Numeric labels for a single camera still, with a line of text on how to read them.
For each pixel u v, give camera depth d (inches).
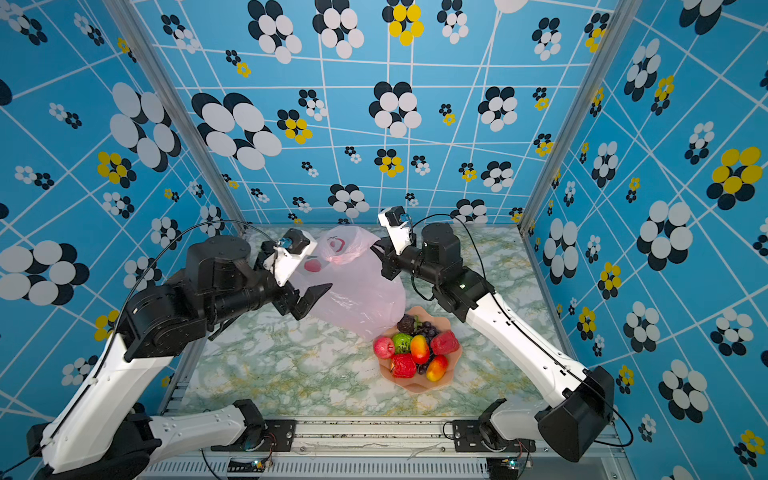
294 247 17.3
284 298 19.0
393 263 23.6
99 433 14.6
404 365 30.4
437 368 30.9
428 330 33.3
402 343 32.3
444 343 31.1
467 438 28.6
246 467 28.4
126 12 26.9
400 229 22.0
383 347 31.0
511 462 27.8
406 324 33.3
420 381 31.1
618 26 27.4
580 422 14.7
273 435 28.6
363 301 30.4
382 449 28.9
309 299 19.4
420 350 30.8
